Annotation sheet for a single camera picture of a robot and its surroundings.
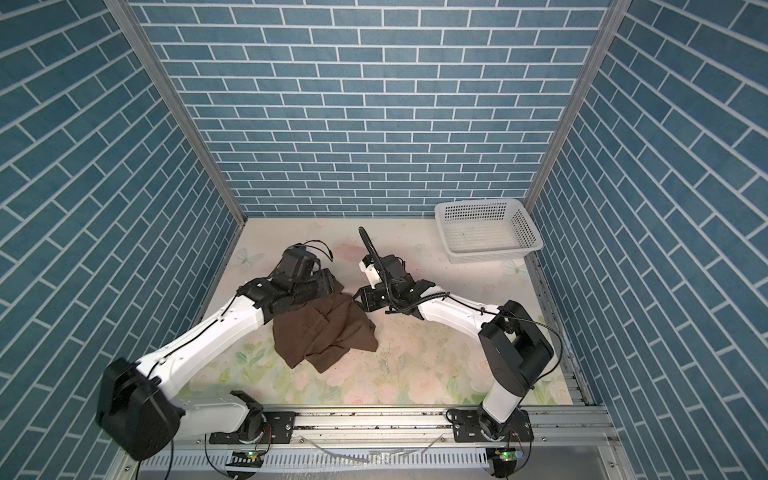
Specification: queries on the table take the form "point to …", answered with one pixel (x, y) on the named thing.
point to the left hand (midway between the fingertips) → (332, 282)
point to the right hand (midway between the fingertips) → (354, 295)
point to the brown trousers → (318, 331)
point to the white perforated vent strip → (320, 459)
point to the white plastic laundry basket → (487, 230)
